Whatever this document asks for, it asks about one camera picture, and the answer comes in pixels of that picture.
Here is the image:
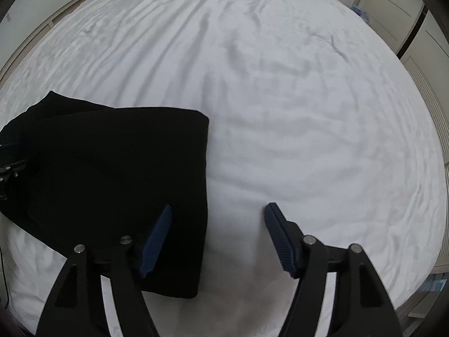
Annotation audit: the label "blue white packet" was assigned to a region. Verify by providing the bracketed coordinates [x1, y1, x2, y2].
[352, 5, 371, 22]

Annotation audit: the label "white wardrobe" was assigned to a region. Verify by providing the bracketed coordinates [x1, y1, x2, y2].
[354, 0, 449, 169]

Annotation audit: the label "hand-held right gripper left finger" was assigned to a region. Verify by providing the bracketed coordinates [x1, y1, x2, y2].
[37, 204, 172, 337]

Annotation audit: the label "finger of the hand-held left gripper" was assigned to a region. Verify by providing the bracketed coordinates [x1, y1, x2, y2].
[0, 159, 30, 202]

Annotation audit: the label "black cable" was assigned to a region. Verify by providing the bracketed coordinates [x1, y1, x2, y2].
[0, 246, 10, 307]

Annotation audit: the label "bed with white duvet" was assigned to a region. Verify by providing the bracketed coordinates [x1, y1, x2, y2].
[0, 0, 448, 337]

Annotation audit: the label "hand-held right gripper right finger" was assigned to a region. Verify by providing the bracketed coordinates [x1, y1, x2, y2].
[264, 202, 400, 337]

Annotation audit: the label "black pants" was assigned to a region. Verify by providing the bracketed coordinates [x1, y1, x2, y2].
[0, 90, 210, 299]

